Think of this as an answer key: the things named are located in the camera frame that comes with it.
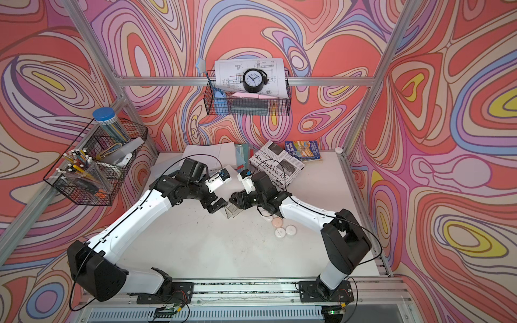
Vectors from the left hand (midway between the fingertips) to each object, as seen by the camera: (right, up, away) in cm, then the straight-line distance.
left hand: (221, 193), depth 78 cm
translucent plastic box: (-41, +13, +39) cm, 58 cm away
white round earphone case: (+24, -18, +8) cm, 31 cm away
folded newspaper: (+25, +13, +27) cm, 39 cm away
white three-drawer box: (+4, -8, +2) cm, 9 cm away
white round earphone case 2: (+29, -18, +10) cm, 36 cm away
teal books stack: (+5, +19, +36) cm, 41 cm away
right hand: (+5, -5, +5) cm, 9 cm away
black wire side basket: (-41, +11, -9) cm, 44 cm away
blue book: (+41, +21, +37) cm, 59 cm away
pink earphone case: (+23, -15, +13) cm, 30 cm away
